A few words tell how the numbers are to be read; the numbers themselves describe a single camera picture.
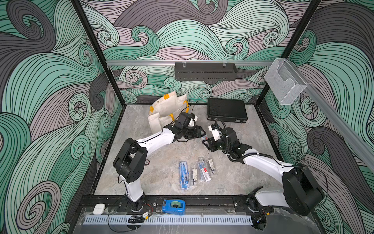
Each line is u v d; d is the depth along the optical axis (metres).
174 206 0.69
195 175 0.81
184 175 0.82
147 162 0.88
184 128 0.70
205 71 0.99
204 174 0.81
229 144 0.65
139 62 1.80
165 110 1.04
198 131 0.77
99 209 0.70
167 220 0.70
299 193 0.41
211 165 0.86
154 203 0.73
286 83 0.76
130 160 0.47
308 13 0.73
